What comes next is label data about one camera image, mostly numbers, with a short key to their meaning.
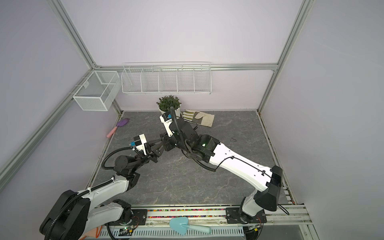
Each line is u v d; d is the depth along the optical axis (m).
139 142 0.60
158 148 0.69
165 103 1.01
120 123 1.14
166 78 0.98
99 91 1.05
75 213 0.41
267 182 0.40
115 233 0.71
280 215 0.77
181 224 0.71
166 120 0.55
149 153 0.63
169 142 0.57
